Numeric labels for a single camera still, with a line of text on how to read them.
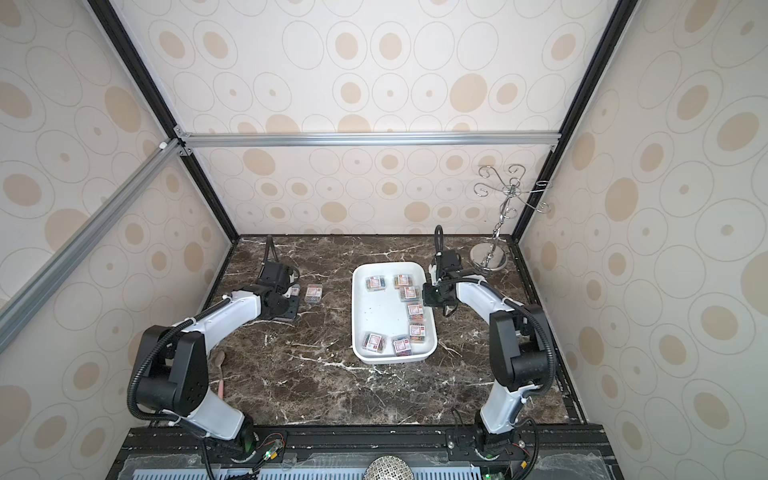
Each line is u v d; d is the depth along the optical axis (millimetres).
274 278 729
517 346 481
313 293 1000
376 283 1029
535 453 710
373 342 894
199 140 901
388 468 687
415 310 955
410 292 1000
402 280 1029
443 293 712
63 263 578
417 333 915
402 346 879
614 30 701
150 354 437
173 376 448
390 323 957
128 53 729
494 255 1113
